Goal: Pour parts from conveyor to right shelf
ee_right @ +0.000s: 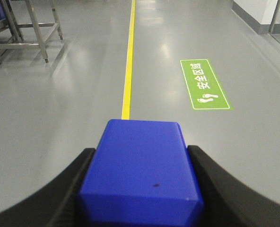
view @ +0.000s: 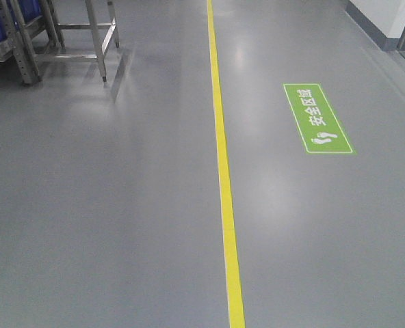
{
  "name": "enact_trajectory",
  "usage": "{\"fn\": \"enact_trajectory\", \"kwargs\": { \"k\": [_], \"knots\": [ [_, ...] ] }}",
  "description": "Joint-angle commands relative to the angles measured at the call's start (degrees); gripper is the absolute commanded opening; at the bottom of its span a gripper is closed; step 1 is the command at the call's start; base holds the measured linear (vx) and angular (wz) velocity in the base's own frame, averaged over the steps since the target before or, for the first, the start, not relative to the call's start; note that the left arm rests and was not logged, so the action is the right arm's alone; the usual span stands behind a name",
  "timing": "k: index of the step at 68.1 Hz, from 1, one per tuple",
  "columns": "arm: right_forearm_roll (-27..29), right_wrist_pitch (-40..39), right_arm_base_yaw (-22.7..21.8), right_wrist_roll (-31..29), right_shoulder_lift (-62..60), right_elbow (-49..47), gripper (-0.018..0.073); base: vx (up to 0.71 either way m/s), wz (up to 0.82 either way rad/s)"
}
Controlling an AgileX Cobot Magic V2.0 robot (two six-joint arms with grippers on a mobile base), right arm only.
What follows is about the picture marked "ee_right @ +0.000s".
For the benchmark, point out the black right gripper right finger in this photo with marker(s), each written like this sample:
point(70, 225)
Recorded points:
point(237, 205)

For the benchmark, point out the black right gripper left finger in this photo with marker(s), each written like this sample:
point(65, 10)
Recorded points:
point(47, 205)

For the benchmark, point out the blue plastic box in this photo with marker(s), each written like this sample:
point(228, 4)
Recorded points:
point(140, 165)

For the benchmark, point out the steel rack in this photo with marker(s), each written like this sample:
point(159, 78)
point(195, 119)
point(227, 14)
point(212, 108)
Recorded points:
point(17, 45)

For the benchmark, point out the steel door frame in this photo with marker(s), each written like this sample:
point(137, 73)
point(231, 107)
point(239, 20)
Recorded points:
point(275, 16)

